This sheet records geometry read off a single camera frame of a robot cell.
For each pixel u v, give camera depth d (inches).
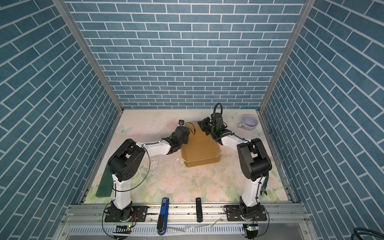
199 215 27.8
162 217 27.9
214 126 29.6
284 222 28.7
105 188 31.6
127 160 20.4
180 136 29.8
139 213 29.1
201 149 37.9
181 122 33.9
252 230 29.0
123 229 28.4
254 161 20.0
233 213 28.9
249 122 43.1
